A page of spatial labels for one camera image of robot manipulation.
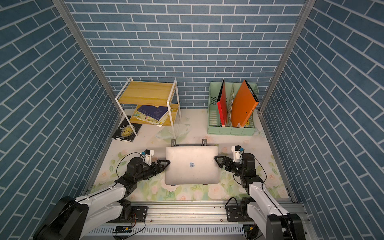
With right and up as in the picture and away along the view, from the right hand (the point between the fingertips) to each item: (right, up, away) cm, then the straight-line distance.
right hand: (220, 160), depth 84 cm
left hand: (-29, -3, -1) cm, 29 cm away
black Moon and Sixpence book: (-64, +15, +21) cm, 69 cm away
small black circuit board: (-50, -31, -12) cm, 60 cm away
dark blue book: (-39, +28, +12) cm, 50 cm away
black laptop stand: (-27, +9, +1) cm, 29 cm away
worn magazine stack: (-48, +25, +10) cm, 55 cm away
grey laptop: (-16, -2, -2) cm, 16 cm away
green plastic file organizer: (-2, +21, +29) cm, 36 cm away
